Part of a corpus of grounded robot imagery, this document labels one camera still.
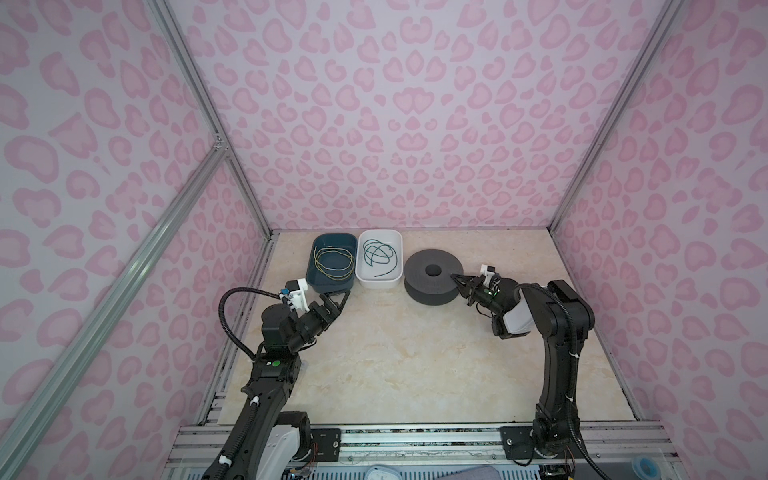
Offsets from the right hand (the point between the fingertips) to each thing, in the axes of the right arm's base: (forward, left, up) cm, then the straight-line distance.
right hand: (454, 275), depth 95 cm
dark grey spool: (+1, +8, -3) cm, 9 cm away
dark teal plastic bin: (+9, +42, -7) cm, 43 cm away
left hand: (-16, +30, +13) cm, 37 cm away
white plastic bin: (+7, +30, -9) cm, 32 cm away
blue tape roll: (-48, -41, -9) cm, 64 cm away
